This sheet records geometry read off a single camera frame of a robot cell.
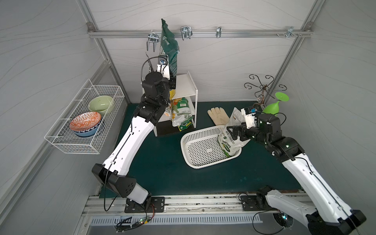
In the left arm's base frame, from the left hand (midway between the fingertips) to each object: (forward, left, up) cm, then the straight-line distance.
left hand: (166, 66), depth 62 cm
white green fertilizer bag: (-15, -34, -44) cm, 57 cm away
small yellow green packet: (+5, -6, -48) cm, 48 cm away
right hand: (-14, -33, -23) cm, 42 cm away
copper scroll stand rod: (+10, -52, -24) cm, 58 cm away
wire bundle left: (-54, +21, -52) cm, 78 cm away
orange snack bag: (0, +2, -29) cm, 29 cm away
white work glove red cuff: (+15, -32, -51) cm, 62 cm away
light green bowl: (-6, +35, -18) cm, 40 cm away
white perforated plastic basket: (-13, -17, -52) cm, 56 cm away
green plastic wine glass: (+2, -59, -28) cm, 65 cm away
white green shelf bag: (+3, -4, -32) cm, 32 cm away
